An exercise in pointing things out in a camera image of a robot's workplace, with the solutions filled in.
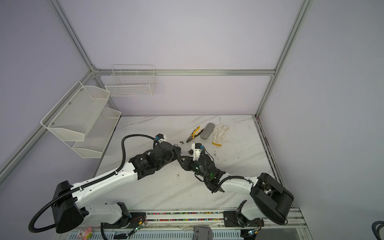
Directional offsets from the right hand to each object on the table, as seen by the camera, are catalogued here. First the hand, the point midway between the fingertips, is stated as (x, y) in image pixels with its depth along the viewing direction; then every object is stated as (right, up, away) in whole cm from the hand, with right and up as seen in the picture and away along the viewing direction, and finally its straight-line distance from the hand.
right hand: (176, 158), depth 76 cm
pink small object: (-39, -33, -9) cm, 52 cm away
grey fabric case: (+19, +14, +31) cm, 39 cm away
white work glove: (+27, +13, +33) cm, 45 cm away
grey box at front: (+13, -34, -7) cm, 37 cm away
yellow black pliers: (+9, +12, +32) cm, 35 cm away
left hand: (+1, +4, +1) cm, 5 cm away
